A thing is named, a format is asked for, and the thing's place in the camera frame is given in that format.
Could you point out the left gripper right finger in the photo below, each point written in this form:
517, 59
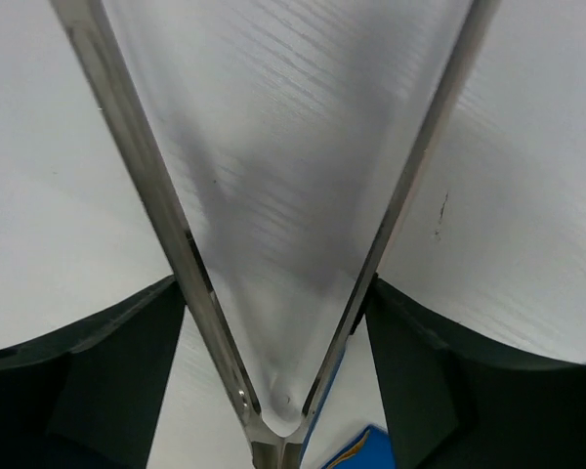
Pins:
454, 398

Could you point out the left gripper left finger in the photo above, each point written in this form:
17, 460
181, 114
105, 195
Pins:
89, 394

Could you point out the silver metal tongs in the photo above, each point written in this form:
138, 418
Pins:
92, 39

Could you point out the blue cartoon placemat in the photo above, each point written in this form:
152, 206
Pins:
350, 431

